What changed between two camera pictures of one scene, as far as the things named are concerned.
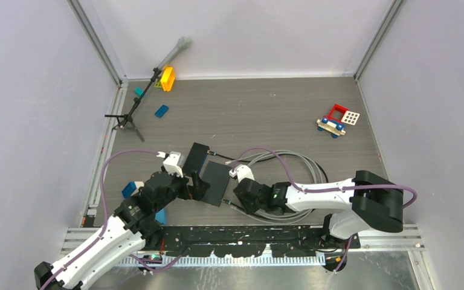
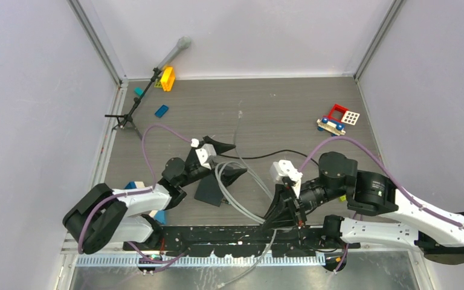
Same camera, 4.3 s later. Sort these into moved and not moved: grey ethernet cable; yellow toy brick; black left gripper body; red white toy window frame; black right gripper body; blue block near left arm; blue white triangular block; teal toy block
Moved: grey ethernet cable; black right gripper body; black left gripper body
Not moved: blue white triangular block; teal toy block; yellow toy brick; blue block near left arm; red white toy window frame
